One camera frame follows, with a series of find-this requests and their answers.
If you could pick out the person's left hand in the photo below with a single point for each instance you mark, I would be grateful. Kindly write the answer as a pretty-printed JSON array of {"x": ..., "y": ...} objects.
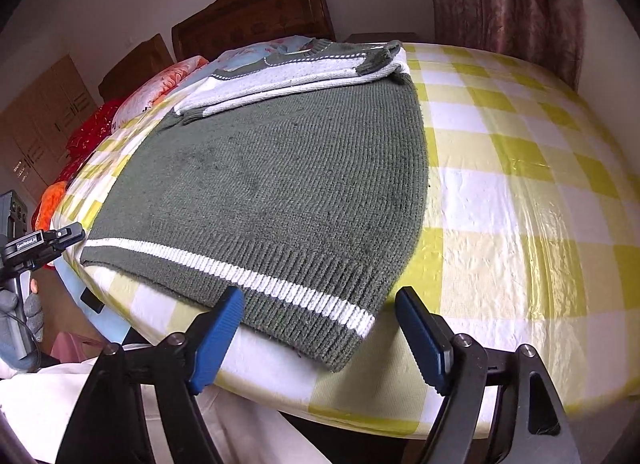
[{"x": 34, "y": 314}]

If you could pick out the large wooden headboard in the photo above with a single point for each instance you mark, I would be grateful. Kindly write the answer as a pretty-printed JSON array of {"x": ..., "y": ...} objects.
[{"x": 260, "y": 9}]

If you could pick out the bed with yellow checked sheet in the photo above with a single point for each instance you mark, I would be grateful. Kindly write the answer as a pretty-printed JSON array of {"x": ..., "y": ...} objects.
[{"x": 525, "y": 194}]

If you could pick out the light wooden wardrobe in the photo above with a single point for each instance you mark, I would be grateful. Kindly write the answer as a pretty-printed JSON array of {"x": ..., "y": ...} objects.
[{"x": 45, "y": 124}]

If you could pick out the pink floral pillow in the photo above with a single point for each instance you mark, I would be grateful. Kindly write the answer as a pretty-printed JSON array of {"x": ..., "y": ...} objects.
[{"x": 155, "y": 89}]

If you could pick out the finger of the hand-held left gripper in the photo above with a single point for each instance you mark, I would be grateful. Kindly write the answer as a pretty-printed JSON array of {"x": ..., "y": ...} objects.
[{"x": 70, "y": 236}]

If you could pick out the small wooden headboard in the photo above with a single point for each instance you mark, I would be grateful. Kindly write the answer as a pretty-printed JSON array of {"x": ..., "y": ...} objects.
[{"x": 135, "y": 69}]

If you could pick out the orange cloth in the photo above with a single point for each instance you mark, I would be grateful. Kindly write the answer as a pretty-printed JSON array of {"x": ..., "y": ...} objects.
[{"x": 50, "y": 201}]

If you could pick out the pink floral curtain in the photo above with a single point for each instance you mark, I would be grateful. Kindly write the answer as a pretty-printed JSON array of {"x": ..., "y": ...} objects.
[{"x": 510, "y": 4}]

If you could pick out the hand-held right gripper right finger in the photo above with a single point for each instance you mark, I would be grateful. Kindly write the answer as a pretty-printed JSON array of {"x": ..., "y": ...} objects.
[{"x": 425, "y": 344}]

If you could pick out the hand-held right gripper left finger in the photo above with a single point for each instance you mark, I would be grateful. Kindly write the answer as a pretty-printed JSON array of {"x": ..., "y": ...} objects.
[{"x": 217, "y": 344}]

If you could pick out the red blanket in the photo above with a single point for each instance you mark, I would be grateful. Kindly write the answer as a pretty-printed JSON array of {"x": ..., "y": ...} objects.
[{"x": 85, "y": 139}]

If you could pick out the wooden nightstand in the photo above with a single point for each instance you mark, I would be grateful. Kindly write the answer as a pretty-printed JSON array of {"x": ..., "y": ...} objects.
[{"x": 375, "y": 38}]

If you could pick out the green knit sweater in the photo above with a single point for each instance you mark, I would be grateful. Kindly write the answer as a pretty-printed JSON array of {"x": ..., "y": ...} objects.
[{"x": 280, "y": 184}]

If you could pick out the blue floral pillow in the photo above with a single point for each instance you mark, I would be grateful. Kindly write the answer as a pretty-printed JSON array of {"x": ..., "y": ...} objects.
[{"x": 250, "y": 56}]

